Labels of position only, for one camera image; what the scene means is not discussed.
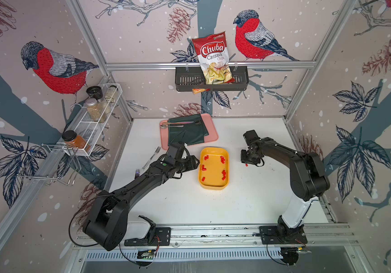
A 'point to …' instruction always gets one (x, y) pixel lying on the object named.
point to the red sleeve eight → (203, 179)
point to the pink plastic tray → (209, 124)
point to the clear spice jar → (110, 94)
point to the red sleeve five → (206, 157)
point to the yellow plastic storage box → (213, 172)
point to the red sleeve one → (246, 165)
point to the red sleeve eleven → (223, 178)
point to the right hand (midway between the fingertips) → (243, 159)
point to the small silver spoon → (163, 126)
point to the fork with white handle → (156, 152)
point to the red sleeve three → (223, 160)
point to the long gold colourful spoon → (165, 123)
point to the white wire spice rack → (95, 132)
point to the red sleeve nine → (224, 173)
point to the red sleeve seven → (203, 168)
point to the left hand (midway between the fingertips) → (199, 159)
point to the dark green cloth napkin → (190, 129)
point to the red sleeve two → (221, 157)
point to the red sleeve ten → (224, 174)
